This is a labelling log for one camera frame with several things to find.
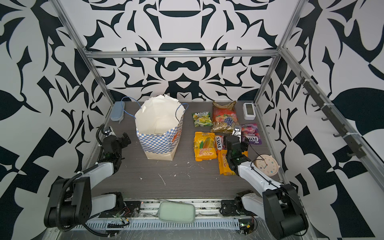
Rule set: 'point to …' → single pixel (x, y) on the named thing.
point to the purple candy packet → (251, 131)
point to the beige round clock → (267, 164)
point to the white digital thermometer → (248, 111)
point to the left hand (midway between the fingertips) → (115, 134)
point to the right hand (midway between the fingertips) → (237, 133)
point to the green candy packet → (202, 118)
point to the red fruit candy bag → (224, 117)
